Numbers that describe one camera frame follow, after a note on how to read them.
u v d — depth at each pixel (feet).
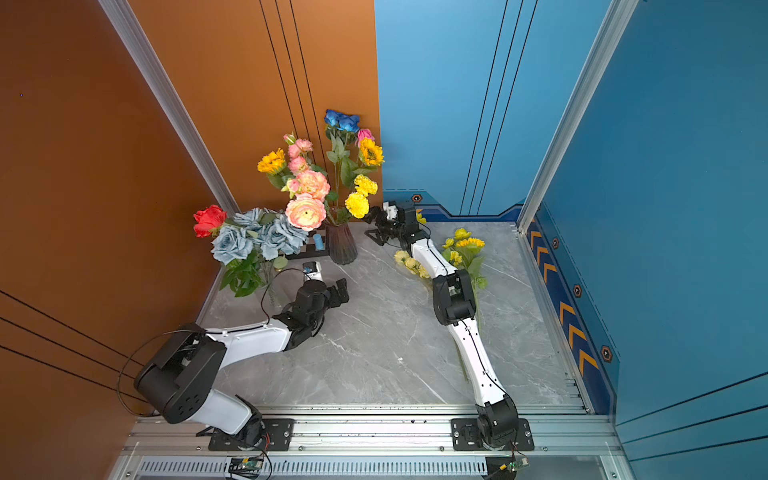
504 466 2.27
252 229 2.37
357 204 2.59
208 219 2.31
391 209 3.36
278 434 2.43
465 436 2.38
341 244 3.39
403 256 3.48
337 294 2.72
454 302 2.34
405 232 2.93
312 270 2.59
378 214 3.18
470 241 3.45
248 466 2.34
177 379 1.46
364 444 2.38
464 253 3.46
